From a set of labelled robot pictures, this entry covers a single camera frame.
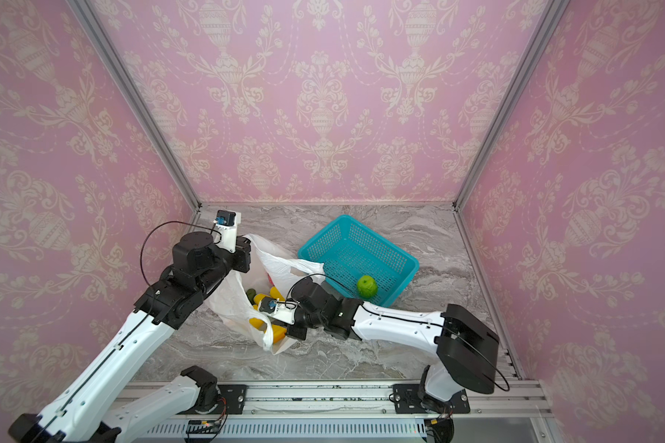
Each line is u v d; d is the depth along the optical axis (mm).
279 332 629
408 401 728
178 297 482
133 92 853
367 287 889
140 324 450
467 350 420
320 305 582
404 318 486
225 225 581
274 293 800
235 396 745
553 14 686
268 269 729
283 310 635
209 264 529
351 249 1066
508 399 760
